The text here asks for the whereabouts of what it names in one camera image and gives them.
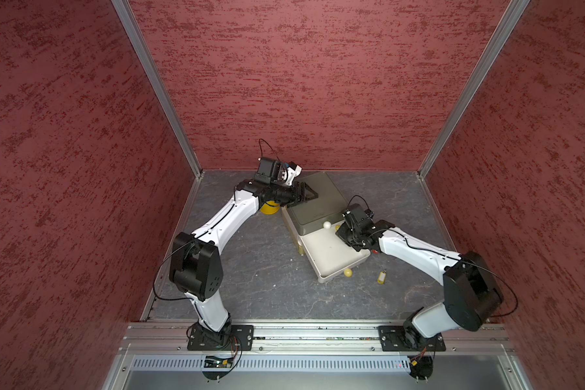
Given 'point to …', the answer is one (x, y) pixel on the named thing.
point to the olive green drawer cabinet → (313, 214)
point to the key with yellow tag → (336, 227)
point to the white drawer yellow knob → (348, 272)
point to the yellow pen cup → (270, 207)
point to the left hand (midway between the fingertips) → (310, 202)
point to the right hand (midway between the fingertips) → (339, 237)
